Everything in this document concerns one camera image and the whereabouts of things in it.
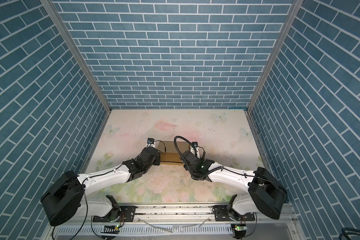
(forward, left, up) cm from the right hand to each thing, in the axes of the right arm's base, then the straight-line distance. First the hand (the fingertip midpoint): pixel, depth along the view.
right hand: (188, 158), depth 86 cm
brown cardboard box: (-5, +10, +11) cm, 15 cm away
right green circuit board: (-30, -28, -12) cm, 43 cm away
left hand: (+2, +18, +1) cm, 18 cm away
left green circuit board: (-36, +34, -10) cm, 51 cm away
